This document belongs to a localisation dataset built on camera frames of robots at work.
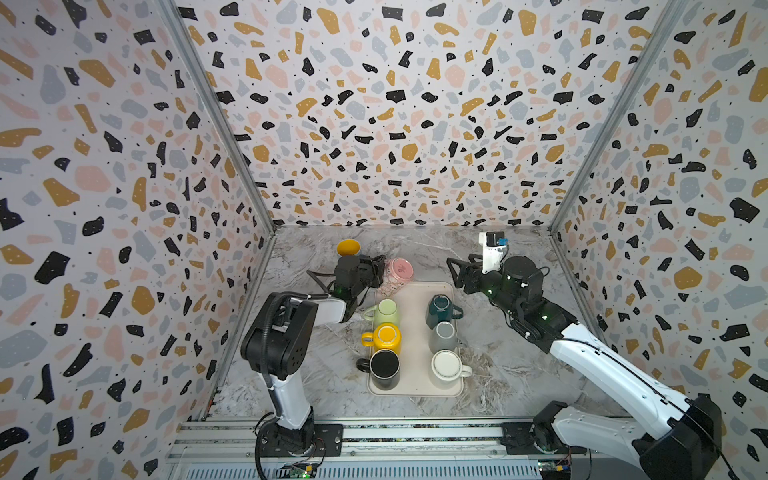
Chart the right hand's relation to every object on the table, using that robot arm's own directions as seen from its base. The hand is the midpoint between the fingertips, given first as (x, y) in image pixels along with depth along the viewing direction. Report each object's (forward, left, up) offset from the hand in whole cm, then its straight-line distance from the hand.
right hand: (456, 253), depth 71 cm
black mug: (-19, +17, -24) cm, 35 cm away
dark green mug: (-3, +1, -22) cm, 23 cm away
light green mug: (-4, +18, -22) cm, 28 cm away
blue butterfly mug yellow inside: (+22, +32, -23) cm, 45 cm away
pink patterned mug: (+6, +14, -17) cm, 23 cm away
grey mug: (-11, +1, -23) cm, 25 cm away
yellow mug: (-11, +17, -22) cm, 30 cm away
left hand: (+13, +17, -14) cm, 26 cm away
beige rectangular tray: (-13, +9, -32) cm, 36 cm away
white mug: (-18, +1, -25) cm, 31 cm away
